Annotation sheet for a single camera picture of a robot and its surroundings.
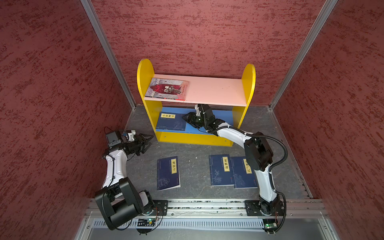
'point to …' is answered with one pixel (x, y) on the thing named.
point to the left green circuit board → (151, 221)
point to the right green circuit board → (270, 223)
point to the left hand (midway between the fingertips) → (153, 141)
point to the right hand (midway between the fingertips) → (182, 121)
